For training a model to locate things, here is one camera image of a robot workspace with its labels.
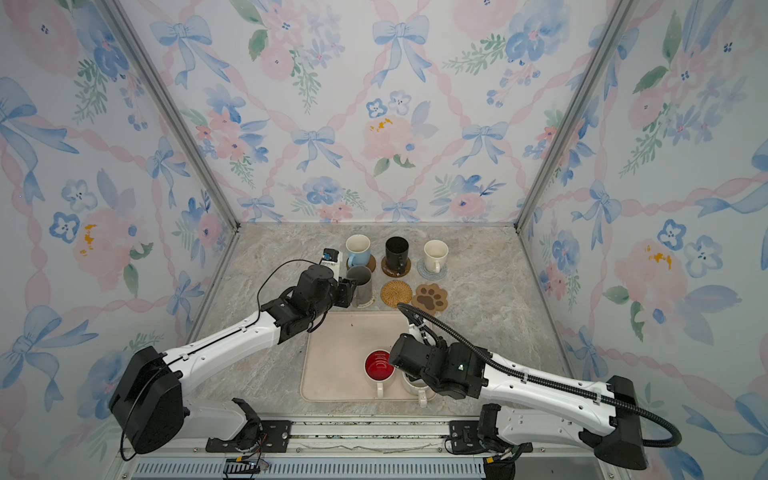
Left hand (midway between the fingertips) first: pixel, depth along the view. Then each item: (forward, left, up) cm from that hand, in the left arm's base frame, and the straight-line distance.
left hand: (351, 277), depth 82 cm
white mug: (-26, -18, -9) cm, 33 cm away
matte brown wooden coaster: (+18, -4, -17) cm, 25 cm away
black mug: (+17, -13, -10) cm, 24 cm away
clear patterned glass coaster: (+2, -5, -18) cm, 19 cm away
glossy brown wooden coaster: (+15, -11, -18) cm, 26 cm away
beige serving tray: (-12, +5, -18) cm, 23 cm away
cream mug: (+15, -25, -8) cm, 31 cm away
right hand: (-19, -16, -4) cm, 25 cm away
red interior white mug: (-19, -8, -17) cm, 26 cm away
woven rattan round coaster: (+7, -13, -18) cm, 23 cm away
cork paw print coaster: (+5, -24, -19) cm, 31 cm away
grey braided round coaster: (+14, -25, -18) cm, 34 cm away
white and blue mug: (+16, 0, -8) cm, 18 cm away
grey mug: (+3, -2, -11) cm, 11 cm away
